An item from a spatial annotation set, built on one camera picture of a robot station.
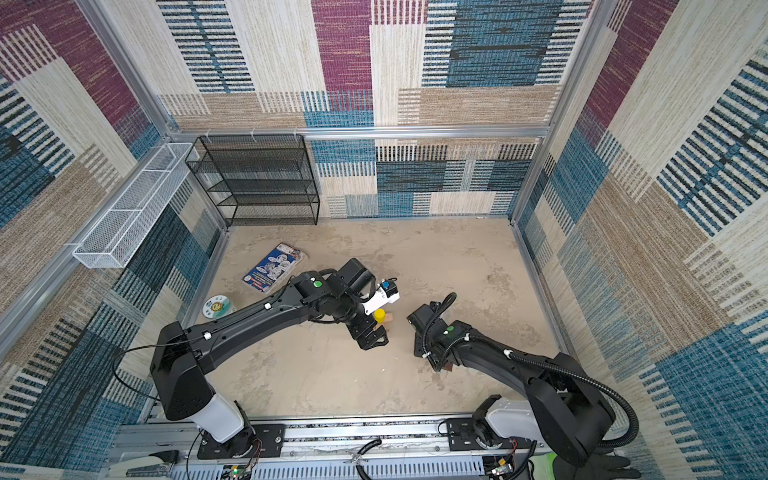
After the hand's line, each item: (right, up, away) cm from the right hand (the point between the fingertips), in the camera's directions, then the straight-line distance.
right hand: (428, 350), depth 86 cm
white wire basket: (-75, +38, -10) cm, 85 cm away
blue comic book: (-51, +22, +17) cm, 58 cm away
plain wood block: (-11, +9, +1) cm, 14 cm away
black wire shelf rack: (-58, +54, +24) cm, 83 cm away
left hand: (-14, +10, -10) cm, 20 cm away
